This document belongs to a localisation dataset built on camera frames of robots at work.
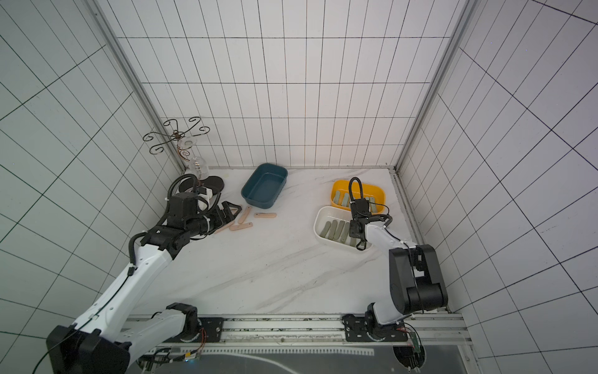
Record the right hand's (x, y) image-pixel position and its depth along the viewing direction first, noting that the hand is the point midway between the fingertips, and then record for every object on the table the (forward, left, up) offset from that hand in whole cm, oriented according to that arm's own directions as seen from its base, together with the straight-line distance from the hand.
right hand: (366, 226), depth 94 cm
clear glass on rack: (+13, +70, +18) cm, 73 cm away
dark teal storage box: (+23, +47, -3) cm, 52 cm away
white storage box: (+4, +16, +2) cm, 17 cm away
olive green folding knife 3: (-1, +8, -3) cm, 9 cm away
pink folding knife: (-2, +53, -2) cm, 53 cm away
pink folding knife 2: (+5, +44, -3) cm, 44 cm away
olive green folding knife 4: (-1, +8, -3) cm, 9 cm away
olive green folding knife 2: (-1, +14, -3) cm, 14 cm away
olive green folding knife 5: (-6, +6, -3) cm, 8 cm away
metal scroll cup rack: (+20, +76, 0) cm, 79 cm away
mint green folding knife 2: (+16, +8, -3) cm, 17 cm away
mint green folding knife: (+16, +12, -2) cm, 20 cm away
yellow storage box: (+18, -6, -1) cm, 19 cm away
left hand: (-9, +50, +17) cm, 54 cm away
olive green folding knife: (-1, +17, -2) cm, 17 cm away
